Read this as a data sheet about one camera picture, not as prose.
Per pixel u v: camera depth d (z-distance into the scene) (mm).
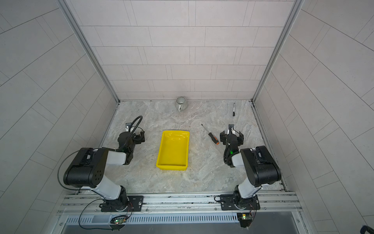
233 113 1084
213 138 936
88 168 454
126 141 680
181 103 1063
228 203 709
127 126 777
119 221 642
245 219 677
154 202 723
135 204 709
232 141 695
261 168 453
